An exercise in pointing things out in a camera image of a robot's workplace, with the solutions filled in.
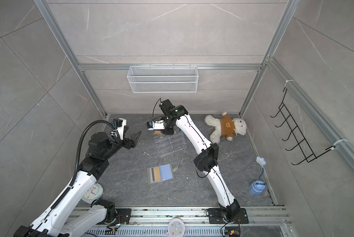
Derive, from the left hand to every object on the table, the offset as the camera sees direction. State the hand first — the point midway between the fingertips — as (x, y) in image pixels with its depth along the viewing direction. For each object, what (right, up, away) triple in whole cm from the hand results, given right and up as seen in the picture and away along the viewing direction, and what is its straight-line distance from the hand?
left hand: (135, 127), depth 72 cm
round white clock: (+20, -48, -3) cm, 52 cm away
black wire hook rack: (+77, -8, -8) cm, 78 cm away
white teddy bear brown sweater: (+55, 0, +30) cm, 62 cm away
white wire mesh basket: (+11, +34, +28) cm, 45 cm away
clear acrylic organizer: (+13, -12, +26) cm, 31 cm away
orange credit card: (+9, -3, +14) cm, 17 cm away
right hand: (+13, 0, +16) cm, 21 cm away
